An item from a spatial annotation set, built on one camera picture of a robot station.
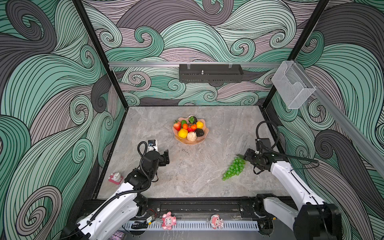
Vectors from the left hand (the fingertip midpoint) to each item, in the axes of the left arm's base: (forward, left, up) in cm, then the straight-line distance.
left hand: (162, 149), depth 81 cm
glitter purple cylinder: (-37, +16, -8) cm, 41 cm away
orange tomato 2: (+20, -18, -4) cm, 27 cm away
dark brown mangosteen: (+26, -17, -4) cm, 31 cm away
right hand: (-1, -50, -5) cm, 50 cm away
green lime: (+26, -11, -7) cm, 29 cm away
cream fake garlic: (+13, -17, -5) cm, 22 cm away
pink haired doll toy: (-32, -28, -8) cm, 43 cm away
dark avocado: (+16, -22, -5) cm, 28 cm away
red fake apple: (+19, -15, -6) cm, 25 cm away
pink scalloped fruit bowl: (+13, -22, -10) cm, 28 cm away
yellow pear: (+23, -22, -6) cm, 33 cm away
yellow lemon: (+16, -11, -7) cm, 20 cm away
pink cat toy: (-32, -6, -8) cm, 34 cm away
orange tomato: (+20, -12, -4) cm, 24 cm away
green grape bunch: (-6, -43, -8) cm, 44 cm away
